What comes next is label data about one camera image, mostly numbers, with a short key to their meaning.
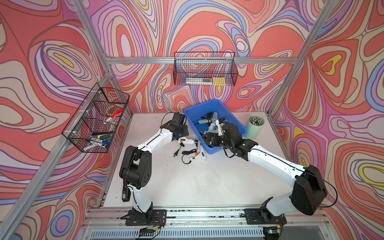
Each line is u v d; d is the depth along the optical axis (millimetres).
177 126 716
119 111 750
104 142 677
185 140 885
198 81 823
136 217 675
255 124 919
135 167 489
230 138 622
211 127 991
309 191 414
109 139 726
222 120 734
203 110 1148
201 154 954
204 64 964
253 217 720
